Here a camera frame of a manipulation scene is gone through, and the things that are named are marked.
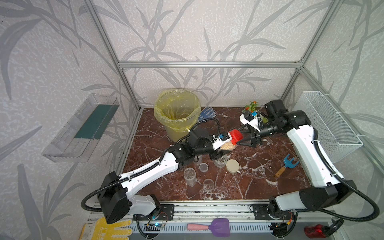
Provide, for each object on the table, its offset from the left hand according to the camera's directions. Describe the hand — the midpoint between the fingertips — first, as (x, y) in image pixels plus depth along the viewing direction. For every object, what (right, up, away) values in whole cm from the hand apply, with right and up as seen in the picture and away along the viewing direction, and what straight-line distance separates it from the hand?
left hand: (226, 144), depth 70 cm
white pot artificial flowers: (+21, +19, +27) cm, 40 cm away
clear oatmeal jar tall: (-18, -17, +7) cm, 26 cm away
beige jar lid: (+7, -16, +19) cm, 26 cm away
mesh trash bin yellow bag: (-28, +18, +32) cm, 46 cm away
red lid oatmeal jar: (+1, 0, -4) cm, 4 cm away
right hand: (+5, +5, -4) cm, 8 cm away
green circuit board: (-33, -39, +1) cm, 51 cm away
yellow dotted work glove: (-57, -40, -1) cm, 70 cm away
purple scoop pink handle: (-3, -39, 0) cm, 39 cm away
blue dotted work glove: (-7, +18, +49) cm, 52 cm away
